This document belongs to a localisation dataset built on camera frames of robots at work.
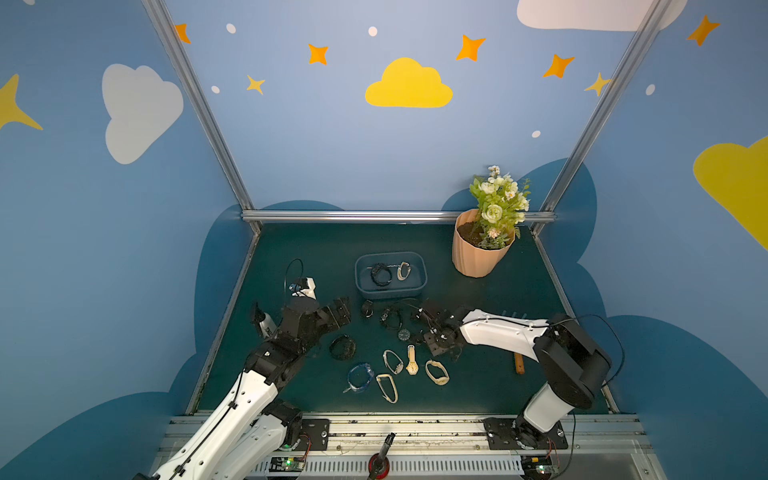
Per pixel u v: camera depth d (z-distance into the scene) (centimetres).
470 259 98
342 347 88
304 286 68
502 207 89
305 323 57
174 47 73
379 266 105
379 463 63
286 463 71
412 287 103
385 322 93
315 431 75
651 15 70
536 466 71
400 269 106
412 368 84
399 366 84
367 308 94
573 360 46
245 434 52
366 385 82
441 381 82
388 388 81
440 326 68
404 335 91
